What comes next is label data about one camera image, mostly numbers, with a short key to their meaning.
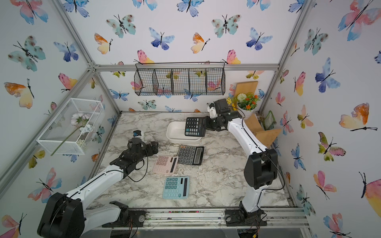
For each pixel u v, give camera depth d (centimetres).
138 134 75
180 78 98
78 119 73
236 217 74
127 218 69
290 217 76
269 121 111
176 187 82
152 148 77
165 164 90
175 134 106
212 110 80
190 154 95
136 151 66
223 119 62
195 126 88
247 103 96
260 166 47
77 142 60
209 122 76
